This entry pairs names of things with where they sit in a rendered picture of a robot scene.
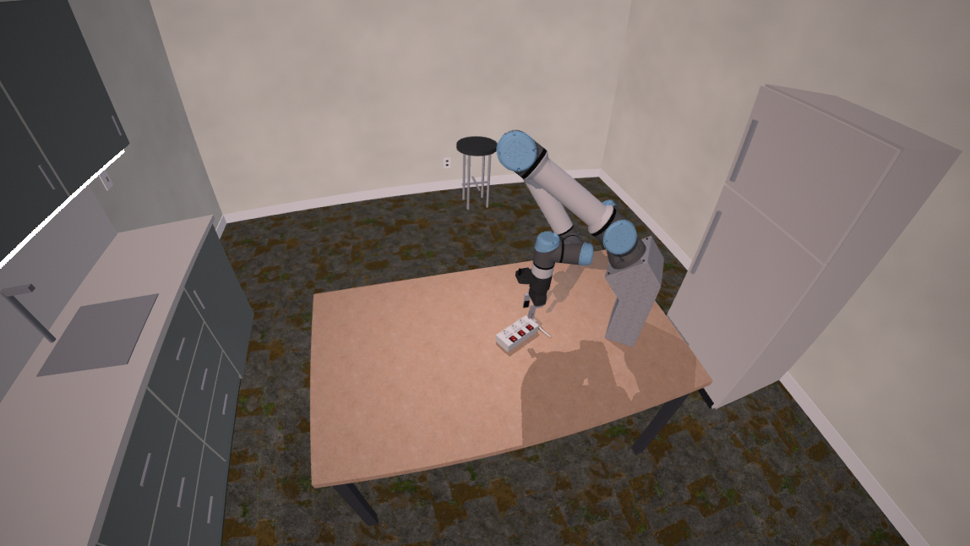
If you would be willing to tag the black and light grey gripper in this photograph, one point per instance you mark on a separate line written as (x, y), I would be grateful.
(541, 280)

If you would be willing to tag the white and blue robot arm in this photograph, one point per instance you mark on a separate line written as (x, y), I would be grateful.
(518, 152)

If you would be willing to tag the grey power strip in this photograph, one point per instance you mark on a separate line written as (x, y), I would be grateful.
(518, 332)

